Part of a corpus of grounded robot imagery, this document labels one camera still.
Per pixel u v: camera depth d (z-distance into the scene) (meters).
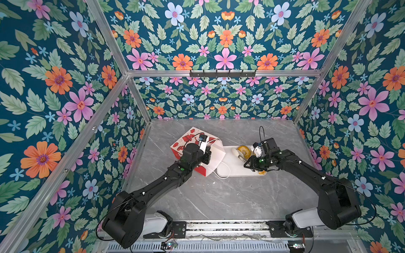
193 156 0.63
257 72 1.93
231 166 0.95
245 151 0.98
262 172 0.91
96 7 0.68
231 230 0.75
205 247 0.77
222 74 0.92
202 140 0.70
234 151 0.93
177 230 0.73
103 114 0.74
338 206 0.42
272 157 0.65
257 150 0.81
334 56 0.84
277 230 0.73
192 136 0.96
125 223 0.41
